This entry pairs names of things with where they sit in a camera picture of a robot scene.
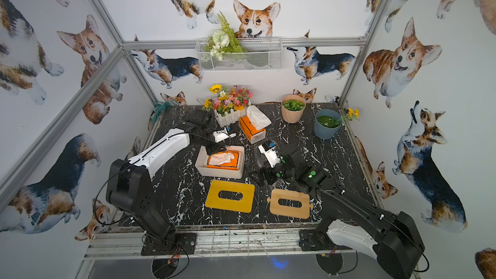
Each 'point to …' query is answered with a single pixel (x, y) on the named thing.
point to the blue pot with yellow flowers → (327, 122)
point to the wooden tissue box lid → (301, 212)
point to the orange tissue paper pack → (228, 160)
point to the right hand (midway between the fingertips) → (260, 162)
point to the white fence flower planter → (229, 105)
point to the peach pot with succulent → (292, 108)
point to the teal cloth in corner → (159, 107)
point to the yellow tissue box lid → (244, 205)
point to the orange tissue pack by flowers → (254, 123)
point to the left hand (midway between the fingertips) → (221, 139)
